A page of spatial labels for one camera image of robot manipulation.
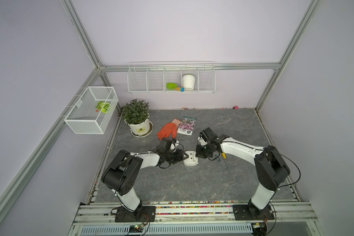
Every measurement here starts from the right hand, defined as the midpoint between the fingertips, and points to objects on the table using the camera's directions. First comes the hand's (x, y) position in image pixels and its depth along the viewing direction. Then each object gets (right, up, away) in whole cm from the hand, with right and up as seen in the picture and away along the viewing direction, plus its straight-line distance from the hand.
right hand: (195, 154), depth 89 cm
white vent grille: (-26, -33, -19) cm, 46 cm away
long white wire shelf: (+1, +49, +4) cm, 49 cm away
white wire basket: (-60, +26, -5) cm, 65 cm away
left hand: (-5, -2, 0) cm, 6 cm away
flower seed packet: (-4, +17, +21) cm, 27 cm away
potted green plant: (-37, +24, +4) cm, 45 cm away
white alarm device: (-2, -4, 0) cm, 4 cm away
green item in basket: (-51, +28, -8) cm, 59 cm away
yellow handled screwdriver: (+19, -2, +4) cm, 20 cm away
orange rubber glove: (-18, +15, +20) cm, 30 cm away
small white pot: (-4, +45, +3) cm, 46 cm away
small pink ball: (+39, +32, +35) cm, 61 cm away
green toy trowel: (-15, +45, +11) cm, 48 cm away
